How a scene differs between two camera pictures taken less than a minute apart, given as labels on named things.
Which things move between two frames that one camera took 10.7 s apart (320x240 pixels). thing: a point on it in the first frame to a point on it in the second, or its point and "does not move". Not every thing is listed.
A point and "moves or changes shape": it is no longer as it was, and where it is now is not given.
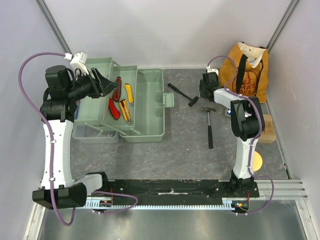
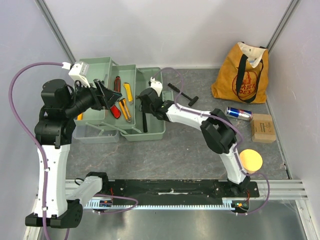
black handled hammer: [210, 130] moves or changes shape
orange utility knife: [123, 105] does not move
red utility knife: [114, 111] does not move
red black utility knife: [117, 92] does not move
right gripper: [204, 88] to [145, 100]
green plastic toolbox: [133, 111] does not move
